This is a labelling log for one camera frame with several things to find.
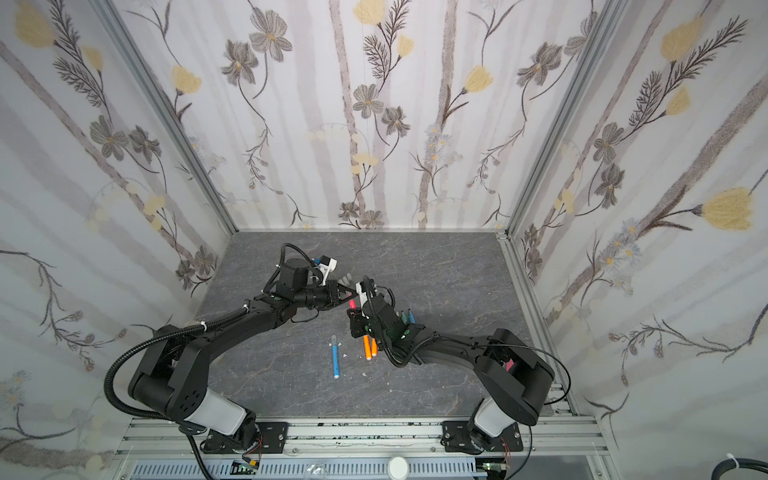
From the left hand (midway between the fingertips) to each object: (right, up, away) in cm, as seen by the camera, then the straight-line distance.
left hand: (350, 285), depth 84 cm
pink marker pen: (+1, -5, -2) cm, 5 cm away
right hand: (-2, -6, -3) cm, 7 cm away
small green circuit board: (-25, -44, -11) cm, 52 cm away
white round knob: (+13, -37, -21) cm, 45 cm away
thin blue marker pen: (-5, -22, +4) cm, 23 cm away
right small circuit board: (+37, -43, -13) cm, 58 cm away
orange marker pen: (+4, -19, +5) cm, 20 cm away
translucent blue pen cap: (-4, +2, +22) cm, 23 cm away
